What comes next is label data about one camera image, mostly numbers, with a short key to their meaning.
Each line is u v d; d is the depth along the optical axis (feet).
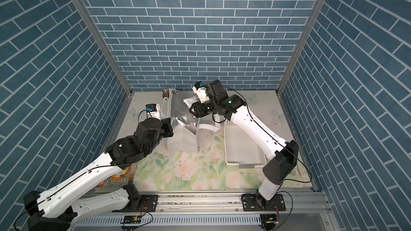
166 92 3.33
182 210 2.38
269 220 2.31
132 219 2.37
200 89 2.15
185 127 2.36
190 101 2.37
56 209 1.27
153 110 1.90
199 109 2.11
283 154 1.40
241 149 2.99
